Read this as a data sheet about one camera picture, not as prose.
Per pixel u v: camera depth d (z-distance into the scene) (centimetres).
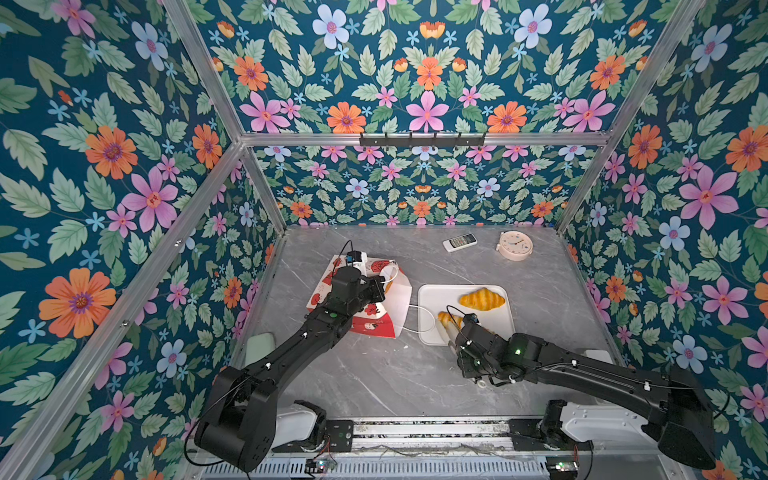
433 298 99
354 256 75
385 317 80
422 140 91
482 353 58
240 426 40
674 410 40
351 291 63
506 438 74
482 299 94
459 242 114
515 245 111
